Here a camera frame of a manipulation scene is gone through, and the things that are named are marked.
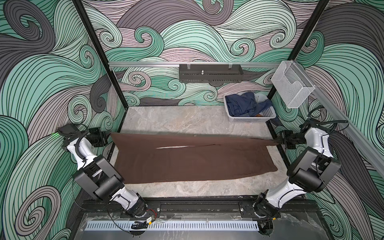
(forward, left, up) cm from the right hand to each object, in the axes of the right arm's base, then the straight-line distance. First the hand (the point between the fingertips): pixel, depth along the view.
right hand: (276, 138), depth 85 cm
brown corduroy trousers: (-7, +75, -13) cm, 76 cm away
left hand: (+1, +94, +9) cm, 95 cm away
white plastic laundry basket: (+27, -7, -11) cm, 30 cm away
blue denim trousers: (+34, +8, -7) cm, 36 cm away
